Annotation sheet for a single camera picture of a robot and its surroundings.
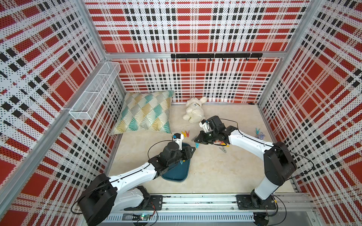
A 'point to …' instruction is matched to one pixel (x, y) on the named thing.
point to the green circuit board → (141, 217)
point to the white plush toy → (194, 113)
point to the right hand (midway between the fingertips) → (196, 140)
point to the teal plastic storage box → (179, 172)
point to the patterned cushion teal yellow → (144, 111)
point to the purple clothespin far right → (261, 136)
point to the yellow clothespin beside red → (185, 133)
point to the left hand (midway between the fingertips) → (195, 149)
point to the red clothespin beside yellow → (188, 134)
